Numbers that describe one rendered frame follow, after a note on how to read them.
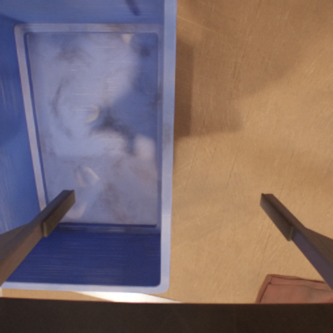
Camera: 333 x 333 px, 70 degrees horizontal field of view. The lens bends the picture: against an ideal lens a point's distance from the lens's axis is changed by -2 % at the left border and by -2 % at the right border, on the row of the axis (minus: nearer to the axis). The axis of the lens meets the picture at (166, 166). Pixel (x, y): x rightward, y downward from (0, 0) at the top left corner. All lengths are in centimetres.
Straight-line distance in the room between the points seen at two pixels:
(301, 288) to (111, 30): 49
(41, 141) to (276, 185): 34
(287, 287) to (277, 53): 37
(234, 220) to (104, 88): 27
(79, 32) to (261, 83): 24
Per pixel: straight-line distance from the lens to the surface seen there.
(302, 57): 38
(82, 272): 32
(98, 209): 38
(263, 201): 16
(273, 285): 49
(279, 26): 37
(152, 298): 48
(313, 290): 52
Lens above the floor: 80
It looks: 72 degrees down
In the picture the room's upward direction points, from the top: 179 degrees counter-clockwise
